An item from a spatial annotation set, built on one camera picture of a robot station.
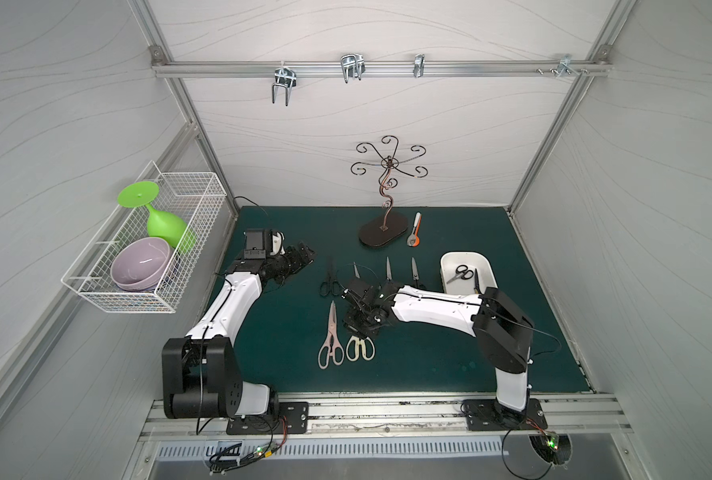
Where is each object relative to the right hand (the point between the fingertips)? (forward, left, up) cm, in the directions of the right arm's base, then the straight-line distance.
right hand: (341, 330), depth 84 cm
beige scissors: (-4, -3, -4) cm, 6 cm away
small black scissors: (+23, -2, -5) cm, 23 cm away
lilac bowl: (0, +40, +30) cm, 51 cm away
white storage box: (+27, -44, -3) cm, 52 cm away
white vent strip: (-27, 0, -5) cm, 28 cm away
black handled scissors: (+24, -23, -5) cm, 33 cm away
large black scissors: (+17, +6, -5) cm, 19 cm away
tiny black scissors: (+25, -39, -5) cm, 46 cm away
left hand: (+16, +11, +11) cm, 22 cm away
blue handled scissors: (+24, -14, -5) cm, 28 cm away
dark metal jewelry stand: (+41, -12, -3) cm, 43 cm away
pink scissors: (-4, +2, -4) cm, 6 cm away
